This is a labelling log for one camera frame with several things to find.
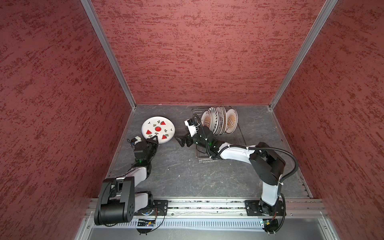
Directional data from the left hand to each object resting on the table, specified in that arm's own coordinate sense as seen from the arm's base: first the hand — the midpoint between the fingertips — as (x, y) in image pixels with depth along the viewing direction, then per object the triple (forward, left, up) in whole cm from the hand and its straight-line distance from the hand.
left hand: (159, 137), depth 89 cm
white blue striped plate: (+11, -34, +4) cm, 36 cm away
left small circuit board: (-42, +2, -13) cm, 44 cm away
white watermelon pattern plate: (+8, -1, 0) cm, 8 cm away
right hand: (-2, -13, +5) cm, 14 cm away
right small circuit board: (-42, -60, -11) cm, 74 cm away
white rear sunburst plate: (+14, -47, 0) cm, 49 cm away
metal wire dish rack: (+7, -50, -9) cm, 51 cm away
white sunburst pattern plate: (+16, -29, -1) cm, 34 cm away
